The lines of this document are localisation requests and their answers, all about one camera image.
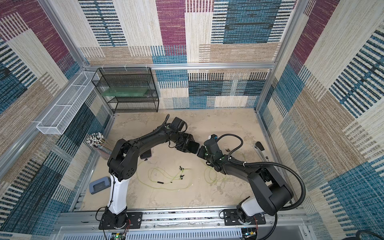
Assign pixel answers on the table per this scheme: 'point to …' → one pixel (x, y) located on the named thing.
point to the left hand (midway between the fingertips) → (197, 143)
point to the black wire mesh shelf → (129, 77)
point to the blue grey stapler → (99, 184)
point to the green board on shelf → (125, 91)
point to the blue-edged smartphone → (193, 147)
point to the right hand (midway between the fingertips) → (200, 151)
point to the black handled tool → (260, 150)
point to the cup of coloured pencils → (97, 141)
